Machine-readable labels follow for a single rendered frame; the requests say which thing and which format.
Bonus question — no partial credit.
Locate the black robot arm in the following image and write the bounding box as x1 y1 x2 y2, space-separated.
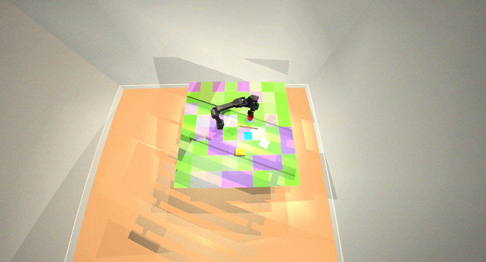
210 95 259 130

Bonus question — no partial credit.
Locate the yellow rectangular block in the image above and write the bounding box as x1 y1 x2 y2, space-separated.
235 148 246 155

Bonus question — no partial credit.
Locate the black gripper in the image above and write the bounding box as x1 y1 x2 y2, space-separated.
248 95 259 116

